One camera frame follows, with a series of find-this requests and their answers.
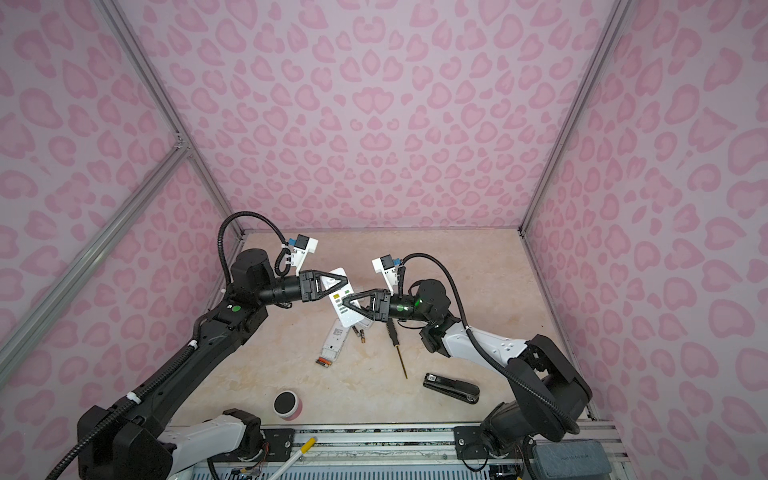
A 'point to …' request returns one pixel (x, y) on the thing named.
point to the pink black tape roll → (287, 405)
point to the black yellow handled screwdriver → (393, 334)
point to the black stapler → (462, 390)
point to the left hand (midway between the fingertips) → (345, 278)
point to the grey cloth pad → (571, 460)
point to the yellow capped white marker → (306, 447)
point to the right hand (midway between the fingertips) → (350, 307)
